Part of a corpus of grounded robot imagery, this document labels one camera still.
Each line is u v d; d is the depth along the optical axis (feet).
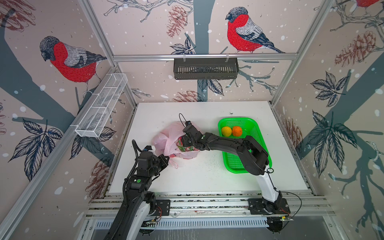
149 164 2.11
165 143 2.73
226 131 3.15
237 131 3.20
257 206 2.40
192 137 2.39
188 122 2.79
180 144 3.07
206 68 3.40
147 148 2.47
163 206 2.40
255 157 1.75
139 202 1.75
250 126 3.23
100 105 2.59
